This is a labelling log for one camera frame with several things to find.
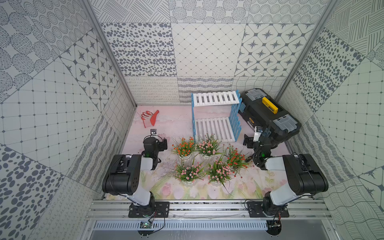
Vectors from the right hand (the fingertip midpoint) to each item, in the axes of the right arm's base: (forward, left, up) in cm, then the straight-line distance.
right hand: (253, 136), depth 95 cm
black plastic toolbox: (+15, -5, +11) cm, 19 cm away
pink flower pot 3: (-27, +25, +9) cm, 38 cm away
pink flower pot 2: (-28, +40, +8) cm, 49 cm away
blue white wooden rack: (+25, +21, -5) cm, 33 cm away
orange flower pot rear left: (-15, +43, +8) cm, 46 cm away
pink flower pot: (-13, +30, +9) cm, 34 cm away
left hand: (-3, +60, +1) cm, 60 cm away
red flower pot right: (-20, +16, +8) cm, 27 cm away
